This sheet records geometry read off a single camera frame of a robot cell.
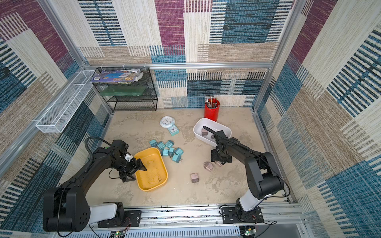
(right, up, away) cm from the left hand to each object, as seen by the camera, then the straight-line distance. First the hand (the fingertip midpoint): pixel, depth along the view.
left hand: (142, 172), depth 81 cm
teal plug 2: (+7, +13, +16) cm, 22 cm away
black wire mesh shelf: (-17, +50, +21) cm, 57 cm away
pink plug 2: (+35, +20, +22) cm, 46 cm away
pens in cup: (+39, +40, +20) cm, 59 cm away
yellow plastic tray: (+6, -4, +6) cm, 9 cm away
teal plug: (+1, +14, +18) cm, 23 cm away
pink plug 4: (+43, +3, +7) cm, 44 cm away
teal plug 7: (+18, +5, +10) cm, 21 cm away
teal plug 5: (+14, +9, +13) cm, 21 cm away
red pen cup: (+41, +37, +23) cm, 59 cm away
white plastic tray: (+37, +18, +21) cm, 46 cm away
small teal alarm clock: (+14, +22, +24) cm, 35 cm away
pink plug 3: (+38, +20, -2) cm, 43 cm away
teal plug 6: (+19, +9, +13) cm, 24 cm away
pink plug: (+28, -4, +4) cm, 29 cm away
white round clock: (+9, +28, +28) cm, 40 cm away
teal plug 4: (+10, +9, +13) cm, 18 cm away
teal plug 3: (+12, +14, +18) cm, 25 cm away
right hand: (+45, +4, +10) cm, 46 cm away
